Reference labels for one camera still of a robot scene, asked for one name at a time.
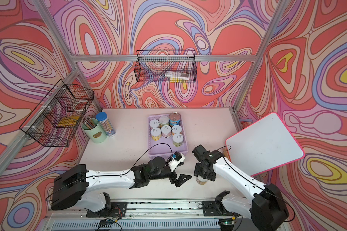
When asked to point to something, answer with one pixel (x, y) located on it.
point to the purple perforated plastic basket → (152, 144)
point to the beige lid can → (201, 181)
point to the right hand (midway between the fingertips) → (203, 179)
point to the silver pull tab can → (166, 131)
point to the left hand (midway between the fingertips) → (188, 171)
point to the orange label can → (176, 129)
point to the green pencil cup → (93, 130)
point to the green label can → (177, 139)
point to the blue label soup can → (174, 119)
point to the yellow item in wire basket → (68, 121)
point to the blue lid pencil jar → (102, 118)
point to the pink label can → (154, 123)
